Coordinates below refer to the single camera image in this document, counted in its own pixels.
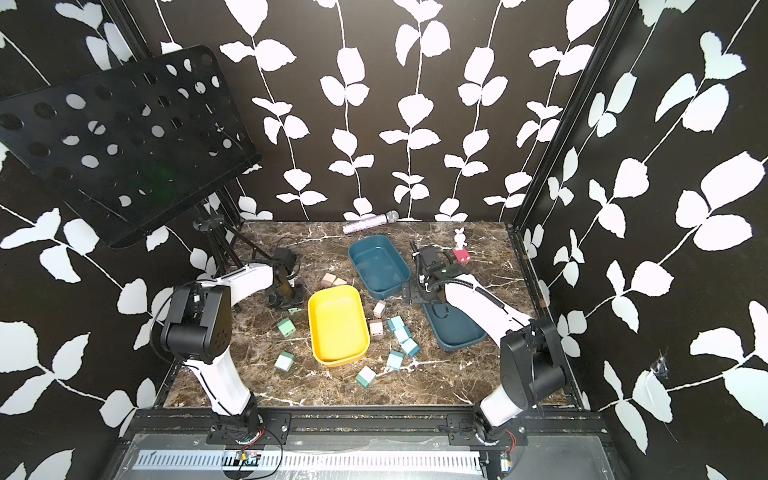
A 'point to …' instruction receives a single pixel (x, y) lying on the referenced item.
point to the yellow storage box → (338, 324)
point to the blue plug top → (395, 323)
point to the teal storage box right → (452, 327)
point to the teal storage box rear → (379, 264)
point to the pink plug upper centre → (379, 308)
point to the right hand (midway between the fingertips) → (415, 289)
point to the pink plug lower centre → (376, 327)
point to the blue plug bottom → (395, 359)
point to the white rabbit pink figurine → (460, 252)
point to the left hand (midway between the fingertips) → (299, 300)
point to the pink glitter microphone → (390, 217)
